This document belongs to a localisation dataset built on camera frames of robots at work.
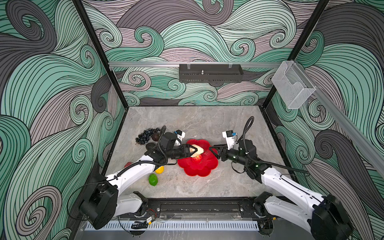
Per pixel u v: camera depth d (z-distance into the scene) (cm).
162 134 63
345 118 60
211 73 96
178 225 70
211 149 74
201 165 89
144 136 97
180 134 76
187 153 71
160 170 83
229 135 69
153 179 80
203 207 77
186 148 72
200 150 78
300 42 83
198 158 85
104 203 40
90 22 77
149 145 91
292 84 78
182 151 70
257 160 61
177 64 93
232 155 68
